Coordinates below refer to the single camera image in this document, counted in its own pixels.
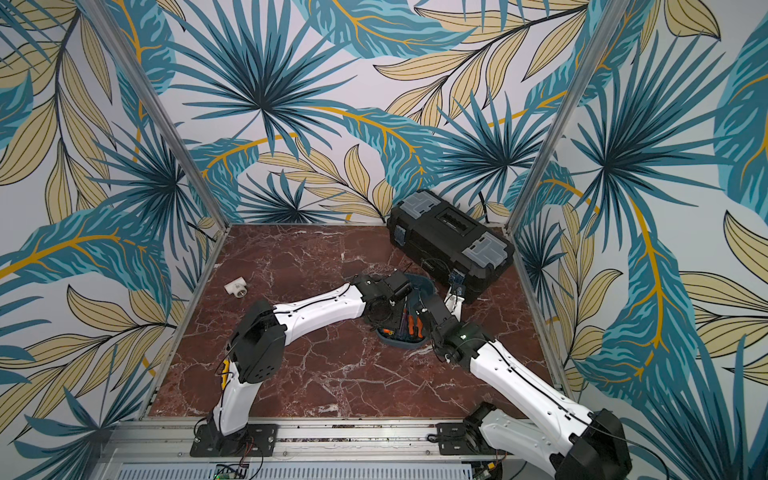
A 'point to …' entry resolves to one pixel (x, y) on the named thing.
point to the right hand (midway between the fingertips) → (438, 318)
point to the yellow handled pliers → (225, 376)
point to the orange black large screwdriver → (391, 332)
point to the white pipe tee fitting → (237, 286)
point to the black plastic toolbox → (464, 249)
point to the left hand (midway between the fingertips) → (392, 326)
